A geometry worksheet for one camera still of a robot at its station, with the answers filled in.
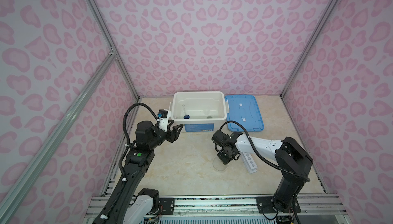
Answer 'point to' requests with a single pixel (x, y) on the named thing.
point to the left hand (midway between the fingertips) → (178, 121)
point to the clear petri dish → (218, 164)
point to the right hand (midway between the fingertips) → (225, 158)
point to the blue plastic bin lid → (243, 109)
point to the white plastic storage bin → (199, 111)
